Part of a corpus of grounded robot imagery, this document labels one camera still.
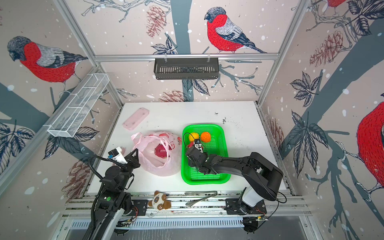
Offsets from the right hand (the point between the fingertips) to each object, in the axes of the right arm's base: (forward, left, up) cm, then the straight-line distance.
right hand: (192, 158), depth 89 cm
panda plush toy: (-24, +15, +1) cm, 29 cm away
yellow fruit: (+15, -1, +2) cm, 15 cm away
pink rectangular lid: (+29, +46, 0) cm, 55 cm away
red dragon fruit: (+1, +19, +6) cm, 20 cm away
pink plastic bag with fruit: (-9, +19, +11) cm, 24 cm away
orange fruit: (+13, -8, +4) cm, 15 cm away
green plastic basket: (+11, -16, -3) cm, 19 cm away
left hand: (-4, +28, +16) cm, 33 cm away
